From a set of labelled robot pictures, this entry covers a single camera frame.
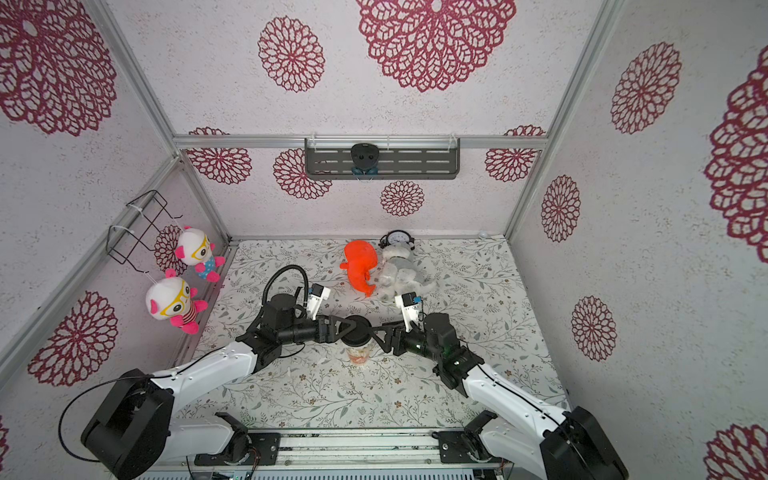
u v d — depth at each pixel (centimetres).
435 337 61
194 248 93
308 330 72
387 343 69
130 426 41
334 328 71
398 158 94
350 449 75
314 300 75
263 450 73
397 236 120
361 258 108
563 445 40
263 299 65
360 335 75
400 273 96
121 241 73
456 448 74
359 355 80
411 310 70
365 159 89
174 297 80
